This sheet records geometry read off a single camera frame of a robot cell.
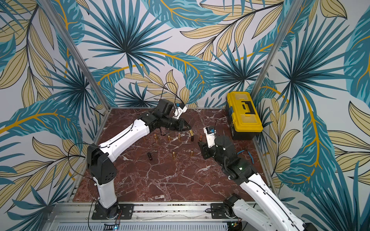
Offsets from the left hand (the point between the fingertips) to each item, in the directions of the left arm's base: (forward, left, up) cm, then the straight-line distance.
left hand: (190, 130), depth 75 cm
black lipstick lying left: (-5, +24, -21) cm, 32 cm away
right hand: (-6, -6, 0) cm, 9 cm away
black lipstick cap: (+10, -2, -23) cm, 25 cm away
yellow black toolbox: (+14, -35, -8) cm, 38 cm away
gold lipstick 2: (-4, +10, -22) cm, 24 cm away
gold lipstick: (+10, +7, -21) cm, 24 cm away
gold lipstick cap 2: (+10, +14, -24) cm, 30 cm away
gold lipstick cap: (0, -1, -3) cm, 3 cm away
